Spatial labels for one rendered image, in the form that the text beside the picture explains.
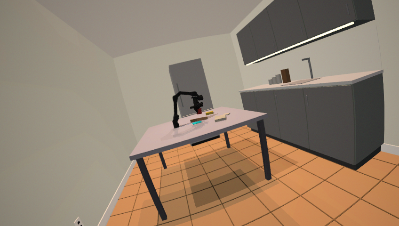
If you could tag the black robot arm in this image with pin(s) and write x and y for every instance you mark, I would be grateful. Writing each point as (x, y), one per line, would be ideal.
(195, 97)

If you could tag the tan flat rectangular board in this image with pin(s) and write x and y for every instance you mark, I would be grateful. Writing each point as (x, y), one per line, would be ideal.
(220, 118)

